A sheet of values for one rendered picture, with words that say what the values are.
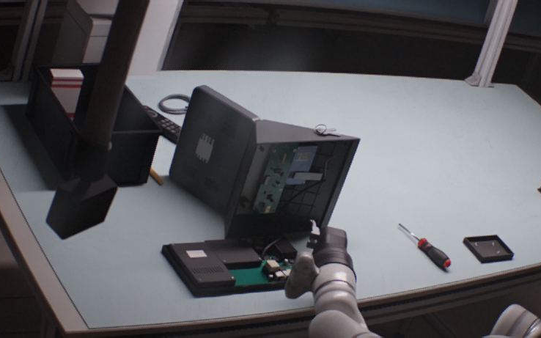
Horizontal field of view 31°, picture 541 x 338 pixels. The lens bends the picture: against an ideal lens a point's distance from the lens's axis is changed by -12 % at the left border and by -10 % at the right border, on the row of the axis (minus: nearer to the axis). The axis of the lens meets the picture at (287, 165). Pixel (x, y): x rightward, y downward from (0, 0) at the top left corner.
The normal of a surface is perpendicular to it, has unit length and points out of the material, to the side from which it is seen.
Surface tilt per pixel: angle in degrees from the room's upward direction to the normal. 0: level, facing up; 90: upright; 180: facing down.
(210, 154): 90
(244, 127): 90
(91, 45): 90
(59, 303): 0
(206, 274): 0
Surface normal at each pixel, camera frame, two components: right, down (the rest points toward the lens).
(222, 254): 0.30, -0.84
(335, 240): 0.29, -0.64
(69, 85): 0.44, 0.53
